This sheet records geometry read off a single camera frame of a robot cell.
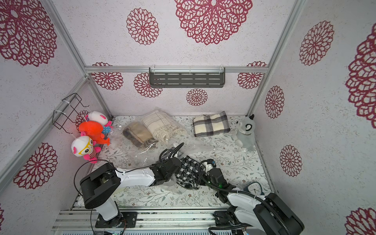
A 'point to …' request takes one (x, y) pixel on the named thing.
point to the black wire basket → (59, 119)
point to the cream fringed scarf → (161, 128)
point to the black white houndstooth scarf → (190, 173)
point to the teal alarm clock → (254, 188)
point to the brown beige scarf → (137, 133)
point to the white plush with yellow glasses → (84, 146)
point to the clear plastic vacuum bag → (152, 152)
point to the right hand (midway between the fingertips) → (194, 173)
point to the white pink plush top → (98, 117)
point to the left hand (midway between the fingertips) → (176, 160)
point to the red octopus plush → (94, 129)
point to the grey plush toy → (246, 127)
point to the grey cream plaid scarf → (208, 125)
